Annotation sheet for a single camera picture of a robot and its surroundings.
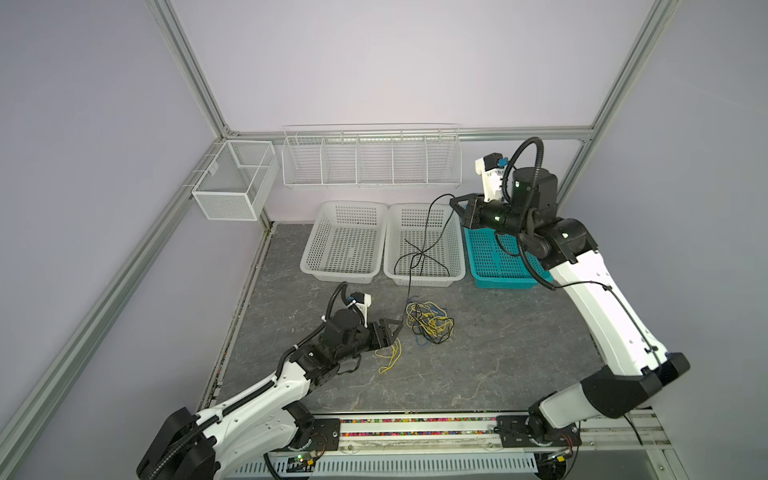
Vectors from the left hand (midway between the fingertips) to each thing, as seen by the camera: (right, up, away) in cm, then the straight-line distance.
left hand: (395, 331), depth 78 cm
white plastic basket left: (-19, +24, +38) cm, 49 cm away
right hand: (+13, +32, -12) cm, 36 cm away
